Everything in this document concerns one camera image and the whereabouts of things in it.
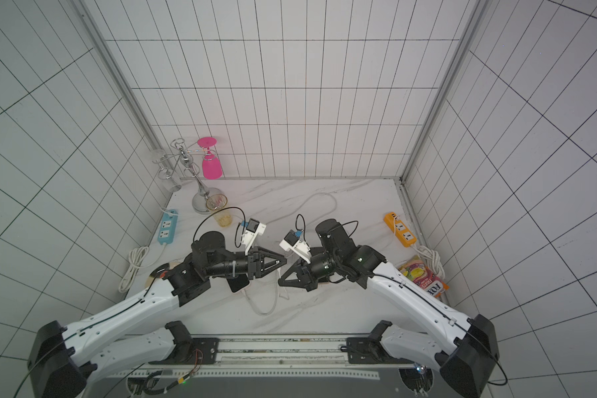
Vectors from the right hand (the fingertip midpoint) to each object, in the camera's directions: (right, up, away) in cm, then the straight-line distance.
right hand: (276, 288), depth 63 cm
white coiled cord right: (+55, +1, +25) cm, 60 cm away
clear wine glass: (-53, +33, +44) cm, 77 cm away
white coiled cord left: (-57, 0, +30) cm, 64 cm away
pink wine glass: (-32, +36, +41) cm, 63 cm away
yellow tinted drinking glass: (-31, +21, +45) cm, 58 cm away
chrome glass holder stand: (-39, +23, +47) cm, 65 cm away
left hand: (+1, +5, +3) cm, 6 cm away
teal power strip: (-49, +11, +38) cm, 63 cm away
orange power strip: (+47, +10, +37) cm, 61 cm away
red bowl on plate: (-44, -4, +25) cm, 50 cm away
